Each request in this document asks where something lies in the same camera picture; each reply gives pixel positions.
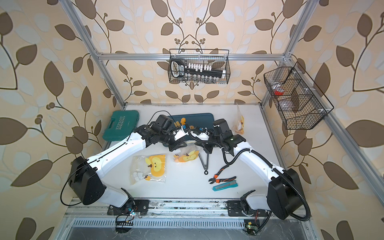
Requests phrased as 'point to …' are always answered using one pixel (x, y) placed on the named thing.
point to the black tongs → (206, 172)
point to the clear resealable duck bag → (238, 121)
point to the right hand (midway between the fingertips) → (197, 141)
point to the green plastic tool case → (120, 125)
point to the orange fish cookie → (183, 121)
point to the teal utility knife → (225, 186)
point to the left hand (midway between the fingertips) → (183, 139)
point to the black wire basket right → (292, 99)
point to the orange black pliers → (215, 179)
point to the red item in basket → (277, 93)
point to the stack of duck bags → (149, 167)
